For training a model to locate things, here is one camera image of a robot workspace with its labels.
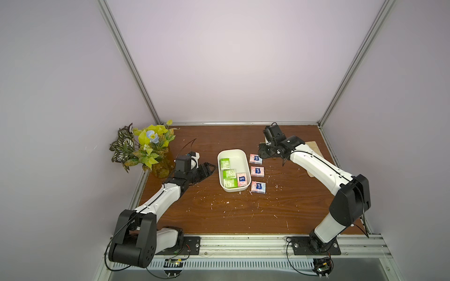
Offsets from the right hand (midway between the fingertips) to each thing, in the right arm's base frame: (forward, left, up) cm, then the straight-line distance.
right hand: (264, 147), depth 85 cm
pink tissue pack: (+3, +3, -16) cm, 16 cm away
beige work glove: (+14, -35, -19) cm, 42 cm away
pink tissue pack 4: (-11, +11, -15) cm, 21 cm away
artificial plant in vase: (-4, +57, +5) cm, 57 cm away
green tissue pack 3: (-12, +17, -16) cm, 26 cm away
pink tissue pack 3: (-14, +3, -16) cm, 21 cm away
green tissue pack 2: (-8, +18, -15) cm, 24 cm away
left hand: (-9, +25, -7) cm, 27 cm away
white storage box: (+3, +13, -17) cm, 22 cm away
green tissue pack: (0, +21, -15) cm, 26 cm away
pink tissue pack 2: (-5, +3, -16) cm, 17 cm away
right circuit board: (-46, -22, -20) cm, 55 cm away
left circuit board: (-48, +40, -21) cm, 67 cm away
